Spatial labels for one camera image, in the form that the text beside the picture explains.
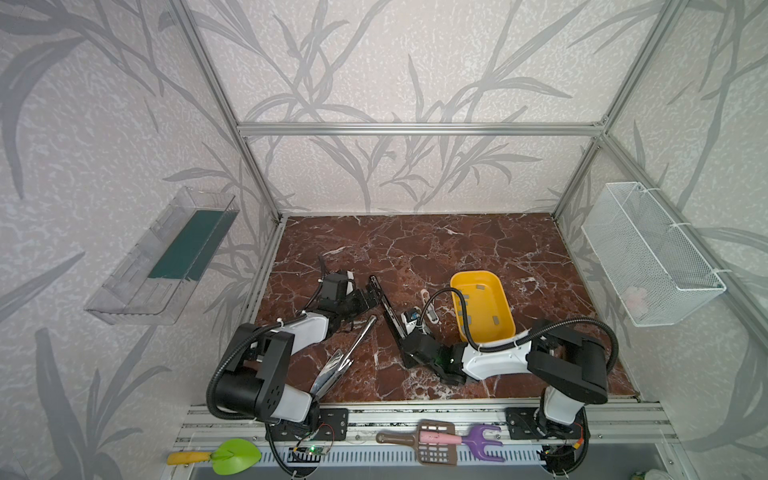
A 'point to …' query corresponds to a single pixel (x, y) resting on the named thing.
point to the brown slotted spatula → (428, 453)
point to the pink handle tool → (439, 438)
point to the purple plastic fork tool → (475, 438)
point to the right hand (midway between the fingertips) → (401, 333)
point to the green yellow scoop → (231, 457)
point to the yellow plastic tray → (489, 312)
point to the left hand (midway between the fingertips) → (378, 289)
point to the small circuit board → (316, 449)
